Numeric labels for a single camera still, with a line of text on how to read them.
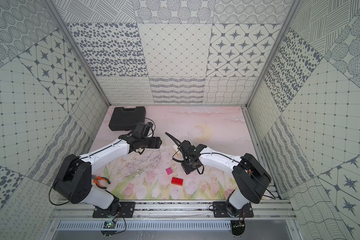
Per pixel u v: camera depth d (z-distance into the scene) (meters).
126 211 0.73
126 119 1.13
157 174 0.86
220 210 0.73
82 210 0.75
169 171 0.86
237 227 0.70
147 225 0.70
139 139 0.68
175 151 0.93
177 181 0.82
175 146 0.91
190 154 0.64
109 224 0.72
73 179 0.43
